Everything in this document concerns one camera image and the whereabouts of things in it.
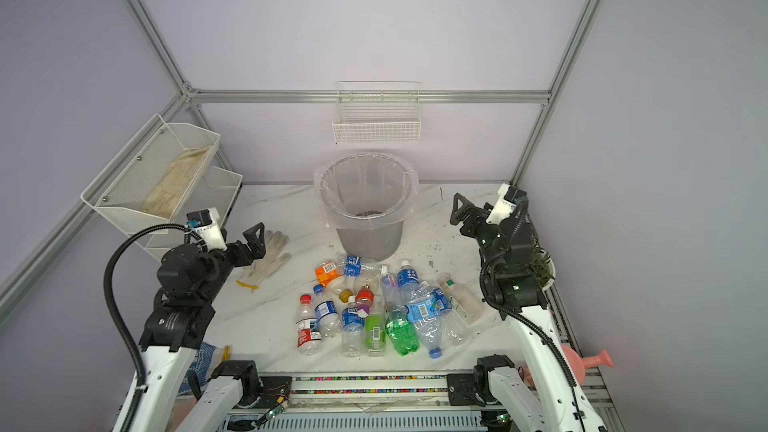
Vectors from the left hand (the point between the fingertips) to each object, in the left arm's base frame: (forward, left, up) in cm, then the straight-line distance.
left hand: (244, 231), depth 69 cm
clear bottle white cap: (-2, -34, -25) cm, 42 cm away
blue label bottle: (-10, -17, -25) cm, 31 cm away
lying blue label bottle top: (+4, -24, -24) cm, 34 cm away
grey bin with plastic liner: (+29, -26, -19) cm, 44 cm away
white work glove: (+6, +8, -30) cm, 32 cm away
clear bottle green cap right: (-5, -56, -28) cm, 63 cm away
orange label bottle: (+5, -14, -27) cm, 31 cm away
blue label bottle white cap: (0, -40, -25) cm, 47 cm away
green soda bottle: (-14, -38, -26) cm, 48 cm away
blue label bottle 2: (-15, -24, -30) cm, 42 cm away
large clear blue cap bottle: (-10, -44, -20) cm, 49 cm away
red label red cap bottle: (-14, -12, -25) cm, 31 cm away
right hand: (+7, -52, +4) cm, 53 cm away
